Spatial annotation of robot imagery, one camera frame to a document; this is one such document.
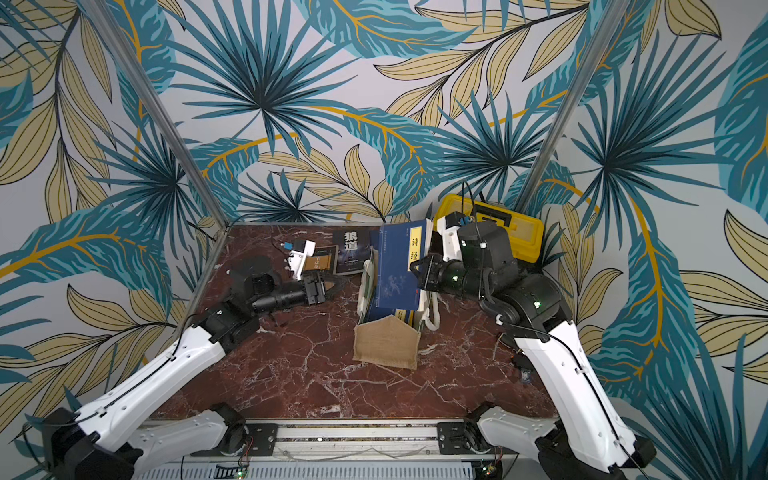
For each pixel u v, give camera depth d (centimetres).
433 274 50
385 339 77
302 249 63
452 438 73
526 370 84
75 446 37
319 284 59
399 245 63
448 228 52
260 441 72
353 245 111
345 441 75
